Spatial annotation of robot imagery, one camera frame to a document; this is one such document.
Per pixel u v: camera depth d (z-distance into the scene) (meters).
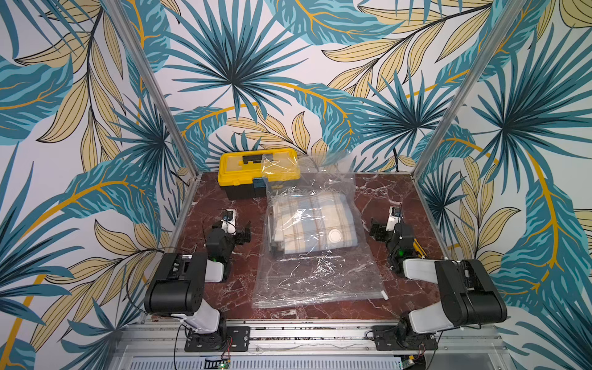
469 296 0.45
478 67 0.81
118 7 0.67
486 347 0.73
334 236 0.89
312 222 0.90
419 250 0.93
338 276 0.86
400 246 0.72
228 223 0.78
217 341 0.67
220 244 0.71
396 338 0.73
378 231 0.84
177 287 0.46
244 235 0.84
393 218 0.80
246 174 0.96
